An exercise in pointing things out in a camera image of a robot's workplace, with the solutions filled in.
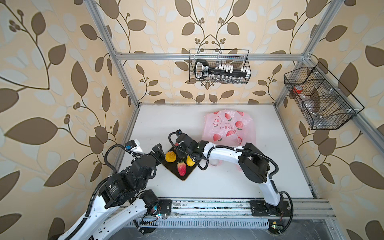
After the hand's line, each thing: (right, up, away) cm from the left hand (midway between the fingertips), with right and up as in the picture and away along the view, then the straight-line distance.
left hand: (157, 149), depth 67 cm
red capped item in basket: (+78, +31, +22) cm, 87 cm away
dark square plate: (+4, -14, +20) cm, 25 cm away
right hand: (+6, -4, +22) cm, 23 cm away
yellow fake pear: (+2, -8, +19) cm, 21 cm away
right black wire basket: (+81, +21, +7) cm, 84 cm away
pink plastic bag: (+38, +8, +28) cm, 48 cm away
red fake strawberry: (+9, -14, +16) cm, 23 cm away
